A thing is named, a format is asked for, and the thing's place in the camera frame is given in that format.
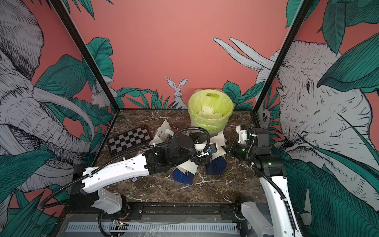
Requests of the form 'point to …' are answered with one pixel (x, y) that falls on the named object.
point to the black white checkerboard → (126, 141)
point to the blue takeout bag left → (163, 133)
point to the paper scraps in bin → (208, 113)
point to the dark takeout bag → (216, 166)
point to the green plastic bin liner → (222, 102)
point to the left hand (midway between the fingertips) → (207, 139)
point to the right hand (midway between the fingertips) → (219, 141)
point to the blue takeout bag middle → (184, 173)
